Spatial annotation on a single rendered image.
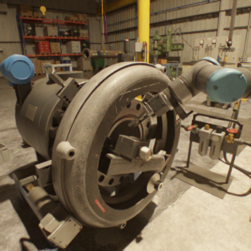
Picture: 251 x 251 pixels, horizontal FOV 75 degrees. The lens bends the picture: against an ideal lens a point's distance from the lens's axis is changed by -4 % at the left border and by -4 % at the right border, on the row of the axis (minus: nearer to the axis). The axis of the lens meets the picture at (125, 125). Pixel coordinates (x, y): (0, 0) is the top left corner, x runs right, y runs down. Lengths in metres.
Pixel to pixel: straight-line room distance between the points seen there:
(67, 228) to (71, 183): 0.19
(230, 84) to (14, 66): 1.04
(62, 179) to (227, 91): 0.54
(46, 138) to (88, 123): 0.40
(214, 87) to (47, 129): 0.70
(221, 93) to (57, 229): 0.65
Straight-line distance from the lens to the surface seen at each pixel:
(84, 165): 0.55
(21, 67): 1.16
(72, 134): 0.53
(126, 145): 0.60
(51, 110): 0.86
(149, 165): 0.81
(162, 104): 0.57
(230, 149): 1.55
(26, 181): 0.64
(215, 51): 7.51
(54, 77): 0.58
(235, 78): 0.52
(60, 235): 0.70
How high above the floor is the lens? 0.99
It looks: 21 degrees down
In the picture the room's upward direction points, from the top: 1 degrees counter-clockwise
